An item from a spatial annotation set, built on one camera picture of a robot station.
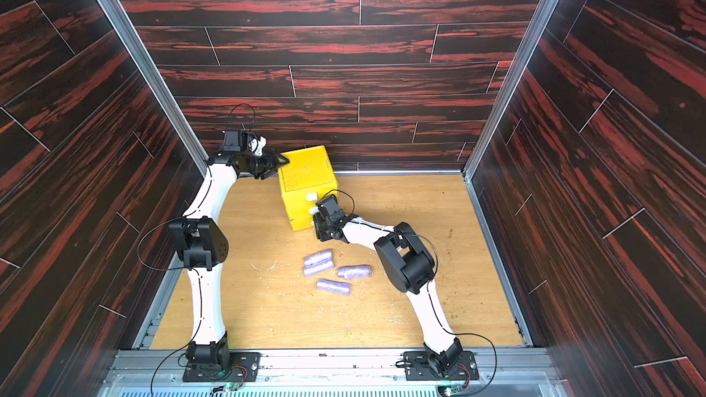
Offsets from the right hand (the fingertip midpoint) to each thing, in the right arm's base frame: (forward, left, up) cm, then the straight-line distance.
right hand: (315, 217), depth 101 cm
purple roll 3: (-20, -16, -2) cm, 26 cm away
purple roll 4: (-25, -9, -3) cm, 27 cm away
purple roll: (-15, -3, -3) cm, 16 cm away
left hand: (+12, +10, +16) cm, 22 cm away
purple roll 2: (-19, -3, -3) cm, 19 cm away
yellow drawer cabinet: (+4, +1, +17) cm, 17 cm away
